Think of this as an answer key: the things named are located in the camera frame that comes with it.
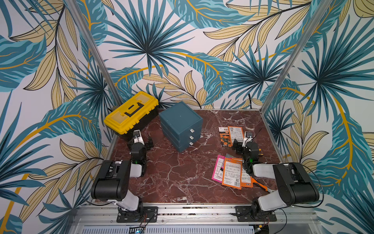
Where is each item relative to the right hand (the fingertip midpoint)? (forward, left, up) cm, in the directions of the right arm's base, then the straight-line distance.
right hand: (244, 140), depth 93 cm
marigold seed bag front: (+8, +9, -7) cm, 14 cm away
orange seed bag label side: (-23, +2, -7) cm, 24 cm away
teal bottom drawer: (0, +38, -7) cm, 39 cm away
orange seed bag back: (+11, 0, -8) cm, 14 cm away
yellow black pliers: (-6, -12, -8) cm, 16 cm away
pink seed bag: (-16, +18, -8) cm, 25 cm away
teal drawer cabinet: (+2, +39, +13) cm, 41 cm away
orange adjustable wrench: (-27, -5, -7) cm, 28 cm away
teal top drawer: (-4, +38, +13) cm, 40 cm away
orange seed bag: (-18, +10, -7) cm, 22 cm away
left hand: (+2, +65, +2) cm, 65 cm away
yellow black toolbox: (+17, +66, +10) cm, 69 cm away
